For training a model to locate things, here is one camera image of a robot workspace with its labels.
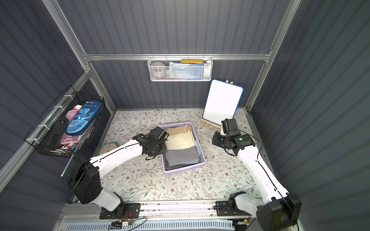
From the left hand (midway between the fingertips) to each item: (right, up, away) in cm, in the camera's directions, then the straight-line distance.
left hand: (164, 149), depth 85 cm
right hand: (+30, +8, -7) cm, 32 cm away
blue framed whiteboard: (+36, +30, +4) cm, 47 cm away
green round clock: (-40, 0, +11) cm, 42 cm away
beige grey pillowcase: (+10, 0, +4) cm, 11 cm away
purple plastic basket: (+23, -6, -1) cm, 24 cm away
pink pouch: (-42, +8, -19) cm, 47 cm away
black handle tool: (-45, +12, -21) cm, 51 cm away
